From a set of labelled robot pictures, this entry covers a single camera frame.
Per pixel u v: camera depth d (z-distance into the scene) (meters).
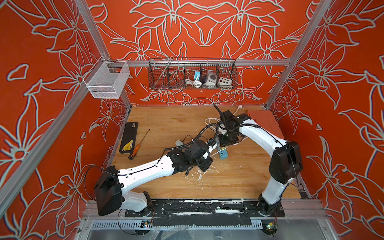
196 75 0.83
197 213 0.73
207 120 1.08
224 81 0.94
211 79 0.91
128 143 0.95
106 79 0.93
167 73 1.01
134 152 0.92
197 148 0.55
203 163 0.59
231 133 0.73
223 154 0.90
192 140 0.57
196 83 0.85
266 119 1.06
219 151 0.75
